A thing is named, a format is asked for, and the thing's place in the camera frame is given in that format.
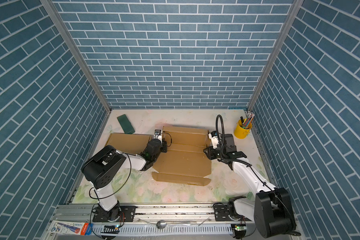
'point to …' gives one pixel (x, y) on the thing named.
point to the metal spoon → (162, 224)
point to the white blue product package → (70, 227)
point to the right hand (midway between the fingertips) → (206, 147)
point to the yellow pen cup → (240, 132)
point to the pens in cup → (246, 121)
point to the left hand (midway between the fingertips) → (165, 139)
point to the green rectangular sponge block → (125, 124)
